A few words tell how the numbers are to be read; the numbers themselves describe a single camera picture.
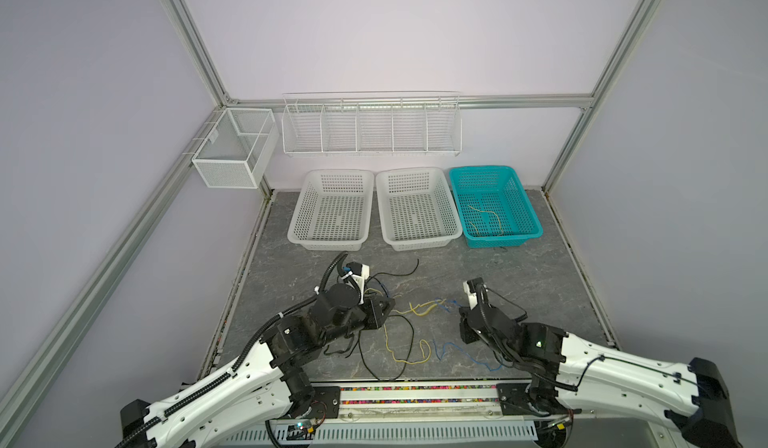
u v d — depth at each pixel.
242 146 1.02
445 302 0.75
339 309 0.50
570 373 0.51
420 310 0.71
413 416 0.72
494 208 1.15
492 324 0.55
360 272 0.65
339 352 0.61
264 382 0.47
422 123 1.02
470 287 0.68
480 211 1.12
